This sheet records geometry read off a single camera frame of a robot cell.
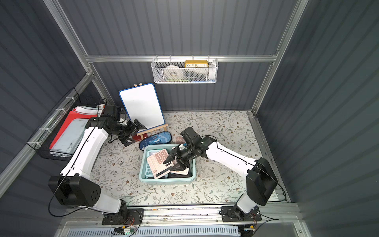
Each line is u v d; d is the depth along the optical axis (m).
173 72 0.84
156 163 0.79
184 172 0.78
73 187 0.41
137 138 1.01
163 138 1.02
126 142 0.72
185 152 0.66
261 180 0.43
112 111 0.61
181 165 0.66
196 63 0.87
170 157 0.64
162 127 1.02
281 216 0.73
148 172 0.79
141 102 0.90
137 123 0.72
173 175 0.79
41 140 0.61
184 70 0.89
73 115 0.77
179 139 1.02
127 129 0.70
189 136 0.62
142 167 0.76
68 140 0.66
